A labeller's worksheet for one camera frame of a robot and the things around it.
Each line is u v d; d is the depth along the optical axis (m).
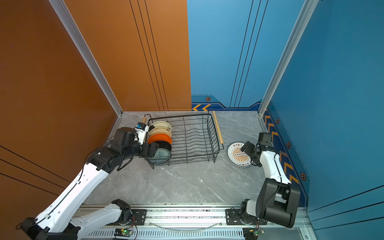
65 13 0.71
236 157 0.92
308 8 0.70
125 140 0.53
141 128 0.63
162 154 0.88
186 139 1.02
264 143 0.67
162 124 0.96
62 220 0.38
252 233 0.70
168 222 0.73
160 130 0.94
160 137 0.93
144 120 0.91
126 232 0.71
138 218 0.74
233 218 0.72
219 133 0.83
